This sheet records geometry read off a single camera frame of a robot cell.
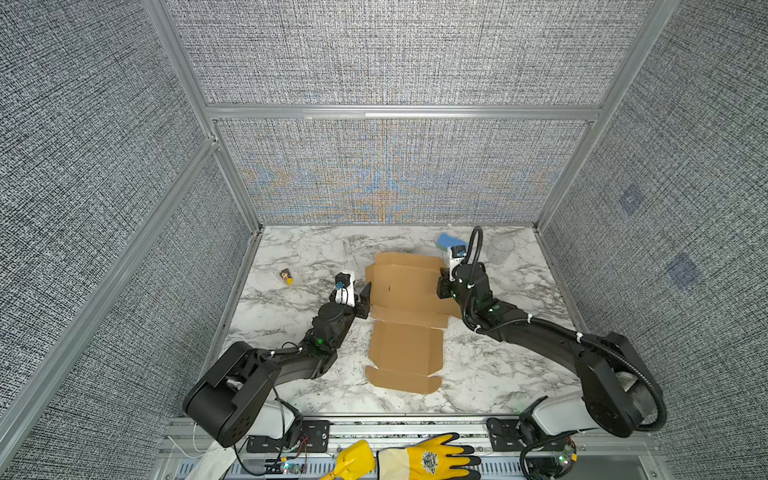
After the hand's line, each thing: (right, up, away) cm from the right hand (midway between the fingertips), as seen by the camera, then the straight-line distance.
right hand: (441, 267), depth 88 cm
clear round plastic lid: (+27, +8, +22) cm, 36 cm away
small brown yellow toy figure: (-51, -3, +16) cm, 53 cm away
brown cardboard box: (-10, -21, +4) cm, 24 cm away
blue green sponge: (+6, +9, +26) cm, 29 cm away
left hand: (-23, -4, -3) cm, 23 cm away
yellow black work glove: (-5, -43, -19) cm, 47 cm away
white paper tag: (-57, -45, -18) cm, 74 cm away
